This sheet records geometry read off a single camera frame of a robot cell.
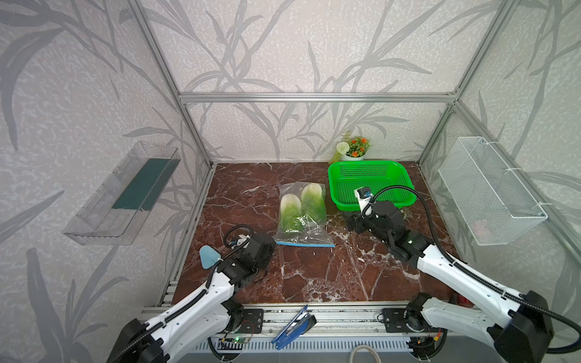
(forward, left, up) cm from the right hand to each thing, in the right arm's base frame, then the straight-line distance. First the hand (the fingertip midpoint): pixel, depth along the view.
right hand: (352, 205), depth 78 cm
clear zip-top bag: (-4, +14, -15) cm, 21 cm away
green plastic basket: (+32, -5, -21) cm, 39 cm away
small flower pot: (+38, -7, -7) cm, 39 cm away
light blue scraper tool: (-10, +54, -19) cm, 58 cm away
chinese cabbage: (+3, +22, -11) cm, 25 cm away
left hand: (-7, +27, -12) cm, 31 cm away
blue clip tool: (-33, +19, -19) cm, 43 cm away
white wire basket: (-7, -36, +13) cm, 39 cm away
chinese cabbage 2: (+9, +14, -12) cm, 20 cm away
